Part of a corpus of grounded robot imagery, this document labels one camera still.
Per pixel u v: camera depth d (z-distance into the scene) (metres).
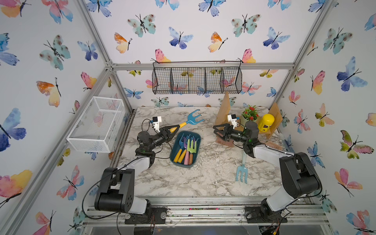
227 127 0.75
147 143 0.65
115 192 0.43
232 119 0.80
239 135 0.75
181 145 0.97
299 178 0.46
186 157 0.91
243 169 0.90
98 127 0.86
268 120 0.91
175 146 0.94
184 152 0.94
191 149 0.95
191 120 0.79
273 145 0.99
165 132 0.72
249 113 0.92
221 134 0.80
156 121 0.75
